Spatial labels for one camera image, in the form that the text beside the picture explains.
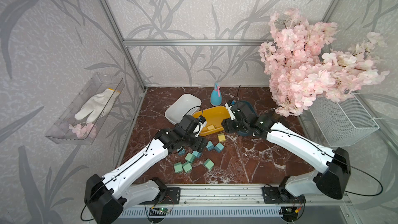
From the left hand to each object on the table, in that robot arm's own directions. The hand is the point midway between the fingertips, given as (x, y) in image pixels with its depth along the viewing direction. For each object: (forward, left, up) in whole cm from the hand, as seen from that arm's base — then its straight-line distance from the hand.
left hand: (201, 140), depth 76 cm
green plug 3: (-8, +8, -14) cm, 18 cm away
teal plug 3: (-1, +11, -14) cm, 18 cm away
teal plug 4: (-2, +3, -14) cm, 14 cm away
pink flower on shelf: (-4, +46, +17) cm, 49 cm away
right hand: (+9, -12, +4) cm, 15 cm away
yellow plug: (+8, -11, -14) cm, 19 cm away
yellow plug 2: (+15, -5, -14) cm, 21 cm away
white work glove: (+9, +46, +16) cm, 50 cm away
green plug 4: (-7, -4, -14) cm, 16 cm away
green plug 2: (-9, +13, -14) cm, 21 cm away
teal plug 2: (+2, -9, -13) cm, 16 cm away
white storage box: (+33, +13, -14) cm, 38 cm away
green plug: (-3, +7, -14) cm, 16 cm away
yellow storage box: (+27, -8, -20) cm, 34 cm away
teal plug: (+3, -4, -14) cm, 15 cm away
